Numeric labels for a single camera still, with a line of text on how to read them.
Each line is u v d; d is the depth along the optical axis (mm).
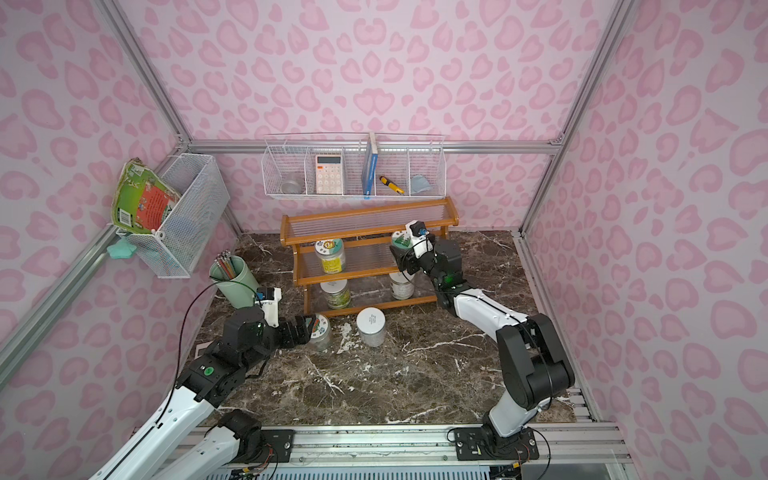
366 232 808
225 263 903
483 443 719
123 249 622
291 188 969
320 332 839
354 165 982
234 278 889
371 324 840
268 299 652
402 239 834
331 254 836
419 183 1007
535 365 456
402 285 927
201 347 900
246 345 552
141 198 723
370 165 866
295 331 676
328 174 932
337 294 909
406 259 767
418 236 728
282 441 743
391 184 952
